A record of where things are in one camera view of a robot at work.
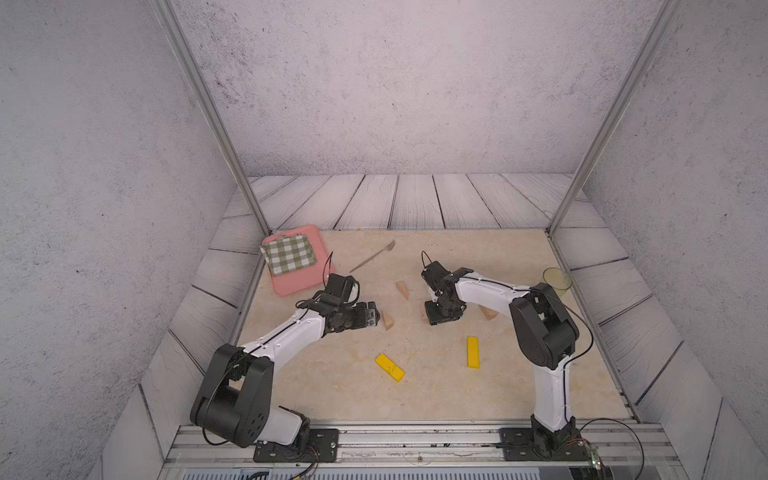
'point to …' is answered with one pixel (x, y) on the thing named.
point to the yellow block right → (473, 352)
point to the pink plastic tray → (309, 277)
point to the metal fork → (371, 259)
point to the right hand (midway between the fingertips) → (436, 319)
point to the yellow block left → (390, 367)
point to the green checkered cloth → (288, 253)
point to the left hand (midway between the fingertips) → (373, 318)
